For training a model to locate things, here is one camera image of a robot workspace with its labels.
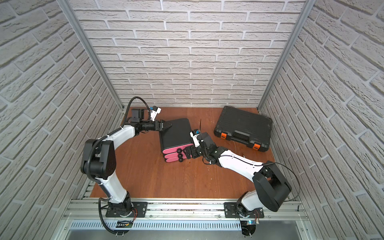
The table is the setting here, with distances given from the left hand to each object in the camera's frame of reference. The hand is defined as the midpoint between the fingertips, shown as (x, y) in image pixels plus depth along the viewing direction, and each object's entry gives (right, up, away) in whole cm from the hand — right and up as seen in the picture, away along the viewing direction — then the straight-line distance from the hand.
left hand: (170, 123), depth 89 cm
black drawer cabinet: (+3, -9, -8) cm, 12 cm away
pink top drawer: (+4, -14, -11) cm, 18 cm away
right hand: (+14, -14, -4) cm, 20 cm away
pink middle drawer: (+4, -18, -6) cm, 20 cm away
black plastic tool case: (+54, -5, +13) cm, 56 cm away
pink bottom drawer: (+1, -22, 0) cm, 22 cm away
